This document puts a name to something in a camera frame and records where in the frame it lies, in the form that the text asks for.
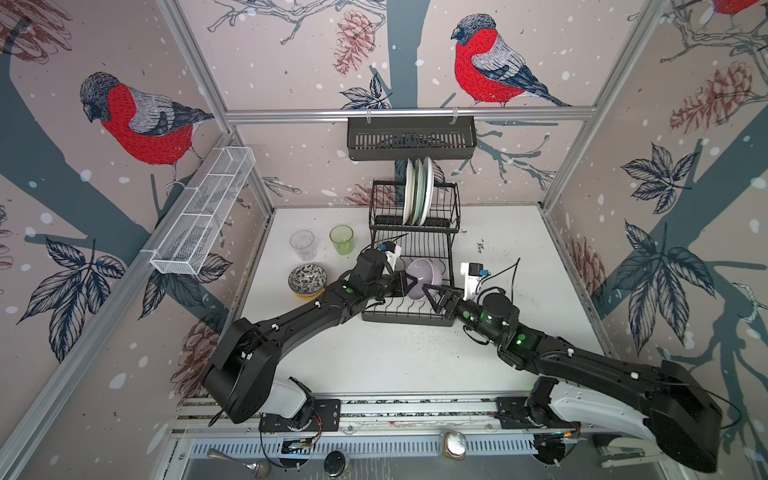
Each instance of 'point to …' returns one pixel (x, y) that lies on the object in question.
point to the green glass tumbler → (342, 239)
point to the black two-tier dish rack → (431, 241)
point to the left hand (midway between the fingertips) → (417, 282)
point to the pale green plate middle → (420, 194)
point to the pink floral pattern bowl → (307, 279)
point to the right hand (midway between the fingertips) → (425, 291)
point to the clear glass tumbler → (303, 241)
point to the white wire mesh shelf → (199, 222)
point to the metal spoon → (260, 468)
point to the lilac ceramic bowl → (426, 273)
